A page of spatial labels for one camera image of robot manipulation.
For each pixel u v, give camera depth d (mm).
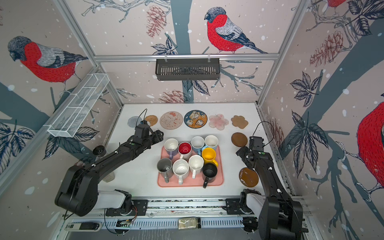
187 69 1067
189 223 659
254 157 597
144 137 699
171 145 927
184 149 927
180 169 854
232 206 729
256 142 673
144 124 797
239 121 1102
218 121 1104
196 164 857
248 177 848
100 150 828
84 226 655
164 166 842
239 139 985
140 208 729
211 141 922
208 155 882
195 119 1106
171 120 1104
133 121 1097
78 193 417
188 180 817
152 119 1104
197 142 925
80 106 782
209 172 834
